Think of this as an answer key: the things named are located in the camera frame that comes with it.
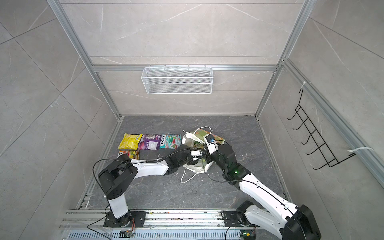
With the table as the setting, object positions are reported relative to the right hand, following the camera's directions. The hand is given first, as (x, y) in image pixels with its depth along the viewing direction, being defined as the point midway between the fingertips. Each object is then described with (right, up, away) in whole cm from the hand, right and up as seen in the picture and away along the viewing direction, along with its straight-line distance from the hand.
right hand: (204, 142), depth 78 cm
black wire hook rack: (+50, -1, -14) cm, 52 cm away
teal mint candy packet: (-21, -2, +23) cm, 31 cm away
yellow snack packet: (-49, -2, +21) cm, 53 cm away
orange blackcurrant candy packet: (-46, -9, +17) cm, 50 cm away
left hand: (-3, -4, +11) cm, 12 cm away
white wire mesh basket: (-18, +40, +23) cm, 50 cm away
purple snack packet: (-37, -2, +23) cm, 43 cm away
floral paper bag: (-2, -2, -1) cm, 3 cm away
